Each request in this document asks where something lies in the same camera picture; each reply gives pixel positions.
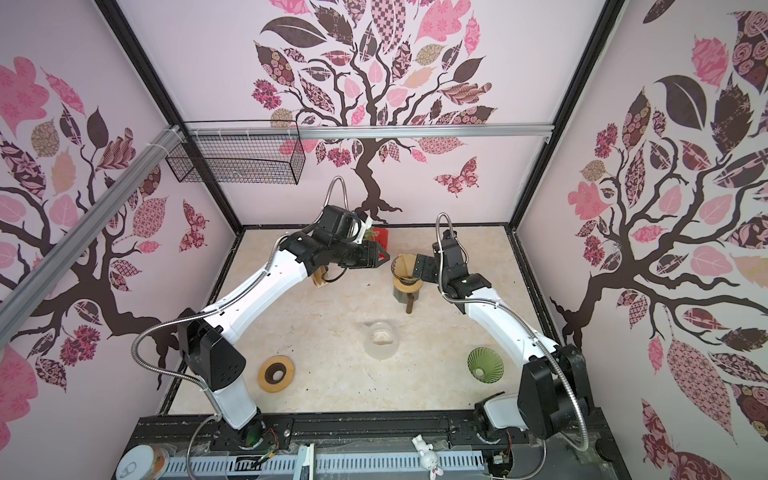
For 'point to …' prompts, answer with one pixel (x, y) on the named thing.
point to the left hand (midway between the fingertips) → (381, 261)
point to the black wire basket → (265, 152)
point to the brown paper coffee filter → (405, 264)
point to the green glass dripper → (485, 365)
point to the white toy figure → (428, 458)
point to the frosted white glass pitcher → (381, 340)
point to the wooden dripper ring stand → (407, 288)
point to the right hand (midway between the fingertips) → (432, 259)
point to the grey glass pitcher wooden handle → (406, 298)
